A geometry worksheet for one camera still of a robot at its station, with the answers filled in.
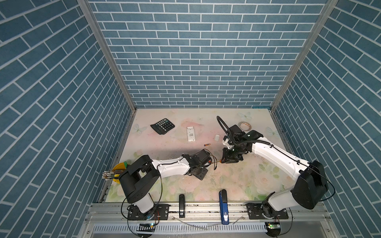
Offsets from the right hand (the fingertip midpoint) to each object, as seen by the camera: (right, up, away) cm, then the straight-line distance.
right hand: (221, 160), depth 79 cm
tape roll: (+23, +17, +31) cm, 43 cm away
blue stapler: (0, -21, -7) cm, 22 cm away
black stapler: (-20, -21, -6) cm, 30 cm away
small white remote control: (-17, +12, +24) cm, 32 cm away
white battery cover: (+1, +10, +24) cm, 26 cm away
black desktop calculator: (-38, +17, +27) cm, 50 cm away
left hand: (-10, -10, +8) cm, 16 cm away
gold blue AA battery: (-6, +5, +20) cm, 22 cm away
